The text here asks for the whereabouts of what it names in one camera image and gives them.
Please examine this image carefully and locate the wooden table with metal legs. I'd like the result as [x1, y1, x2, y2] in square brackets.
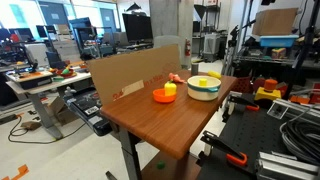
[99, 69, 238, 180]

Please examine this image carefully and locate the silver aluminium rail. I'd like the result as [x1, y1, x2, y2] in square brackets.
[266, 98, 320, 126]

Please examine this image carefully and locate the pink toy shrimp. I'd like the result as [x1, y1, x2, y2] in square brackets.
[167, 72, 188, 85]

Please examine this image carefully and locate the cream pot with teal band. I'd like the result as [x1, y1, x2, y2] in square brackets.
[186, 75, 222, 102]

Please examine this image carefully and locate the orange plastic bowl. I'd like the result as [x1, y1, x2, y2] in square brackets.
[152, 88, 178, 104]

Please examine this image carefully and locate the large brown cardboard sheet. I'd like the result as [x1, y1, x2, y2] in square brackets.
[87, 44, 183, 106]

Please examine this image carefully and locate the black tripod pole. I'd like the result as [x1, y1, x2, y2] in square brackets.
[287, 0, 320, 98]

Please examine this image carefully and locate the white office desk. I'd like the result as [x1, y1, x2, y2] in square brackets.
[5, 68, 93, 140]

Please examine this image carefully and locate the blue plastic bin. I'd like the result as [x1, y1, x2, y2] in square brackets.
[258, 34, 300, 48]

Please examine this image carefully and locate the red bowl with toys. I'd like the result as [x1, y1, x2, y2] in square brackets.
[54, 67, 78, 80]

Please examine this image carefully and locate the small grey cup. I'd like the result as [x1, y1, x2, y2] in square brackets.
[190, 62, 200, 76]

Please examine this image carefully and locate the silver aluminium extrusion block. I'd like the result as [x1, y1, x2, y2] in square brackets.
[255, 151, 320, 180]

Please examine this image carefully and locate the black cable bundle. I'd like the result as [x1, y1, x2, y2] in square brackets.
[279, 116, 320, 166]

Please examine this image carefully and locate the yellow toy bell pepper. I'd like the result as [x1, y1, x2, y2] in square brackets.
[163, 79, 178, 97]

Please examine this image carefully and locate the black clamp with orange handle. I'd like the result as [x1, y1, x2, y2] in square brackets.
[199, 130, 249, 168]
[222, 92, 261, 123]

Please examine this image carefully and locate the red plastic basket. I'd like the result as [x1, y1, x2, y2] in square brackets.
[229, 76, 253, 95]

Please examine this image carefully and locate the brown cardboard box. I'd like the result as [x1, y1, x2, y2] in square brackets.
[251, 7, 299, 37]

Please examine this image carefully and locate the red fire extinguisher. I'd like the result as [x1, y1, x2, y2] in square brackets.
[184, 38, 192, 58]

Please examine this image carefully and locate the colourful small box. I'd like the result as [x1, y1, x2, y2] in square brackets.
[271, 47, 288, 60]

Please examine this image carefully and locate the black computer monitor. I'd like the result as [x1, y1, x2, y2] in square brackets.
[121, 12, 154, 44]

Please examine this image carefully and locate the yellow emergency stop button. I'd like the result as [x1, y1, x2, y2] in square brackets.
[254, 78, 283, 102]

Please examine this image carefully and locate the grey tray with orange board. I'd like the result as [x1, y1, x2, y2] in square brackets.
[13, 70, 54, 90]

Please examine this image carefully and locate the orange floor tape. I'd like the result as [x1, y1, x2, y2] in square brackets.
[0, 164, 30, 180]

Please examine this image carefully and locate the black equipment case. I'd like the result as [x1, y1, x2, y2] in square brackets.
[63, 87, 114, 138]

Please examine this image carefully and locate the tan floor power adapter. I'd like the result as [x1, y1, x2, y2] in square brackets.
[20, 120, 43, 131]

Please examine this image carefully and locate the small open cardboard box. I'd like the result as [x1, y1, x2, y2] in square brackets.
[46, 96, 79, 126]

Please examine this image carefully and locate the black perforated breadboard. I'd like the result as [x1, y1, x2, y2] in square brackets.
[196, 93, 320, 180]

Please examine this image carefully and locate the black floor cable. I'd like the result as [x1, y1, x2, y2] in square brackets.
[7, 114, 88, 145]

